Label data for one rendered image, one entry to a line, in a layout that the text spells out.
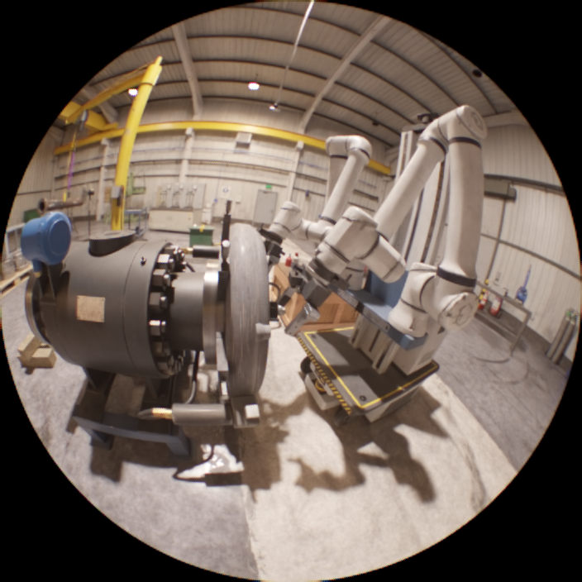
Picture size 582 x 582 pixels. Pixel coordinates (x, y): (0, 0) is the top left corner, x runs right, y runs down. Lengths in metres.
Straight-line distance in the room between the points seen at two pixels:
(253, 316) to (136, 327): 0.37
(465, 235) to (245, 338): 0.68
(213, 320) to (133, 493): 0.94
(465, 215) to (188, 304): 0.93
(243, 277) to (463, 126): 0.80
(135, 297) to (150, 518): 0.95
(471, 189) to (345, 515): 1.34
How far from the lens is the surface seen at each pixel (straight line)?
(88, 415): 1.08
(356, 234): 0.47
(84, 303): 0.75
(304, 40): 9.29
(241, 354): 0.53
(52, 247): 0.76
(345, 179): 0.97
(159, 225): 7.36
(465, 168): 0.69
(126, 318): 0.67
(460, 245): 0.66
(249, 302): 0.51
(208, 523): 1.06
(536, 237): 8.67
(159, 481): 1.13
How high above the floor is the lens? 1.05
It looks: 22 degrees down
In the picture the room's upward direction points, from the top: 12 degrees clockwise
